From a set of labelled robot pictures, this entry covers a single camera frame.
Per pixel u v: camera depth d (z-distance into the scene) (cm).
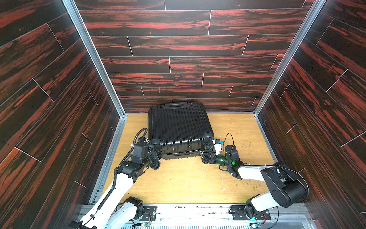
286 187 45
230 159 71
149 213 73
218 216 74
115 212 46
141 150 58
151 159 70
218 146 80
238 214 73
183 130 82
